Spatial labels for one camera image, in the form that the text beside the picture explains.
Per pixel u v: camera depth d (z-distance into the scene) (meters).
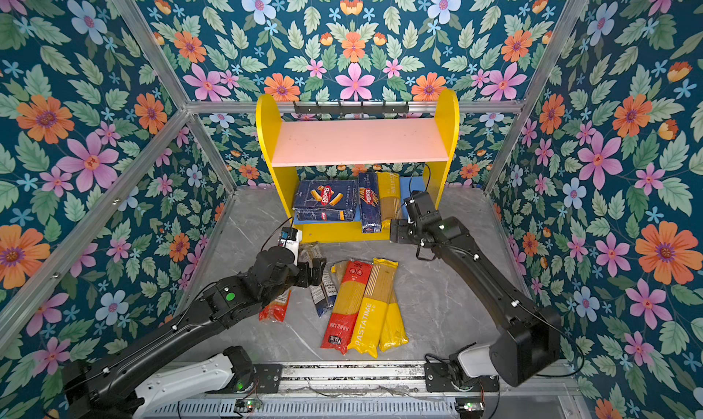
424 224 0.58
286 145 0.76
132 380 0.41
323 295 0.86
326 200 0.89
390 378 0.75
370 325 0.80
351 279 0.87
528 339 0.39
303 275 0.65
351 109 0.93
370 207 0.90
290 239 0.62
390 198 0.94
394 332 0.80
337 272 0.91
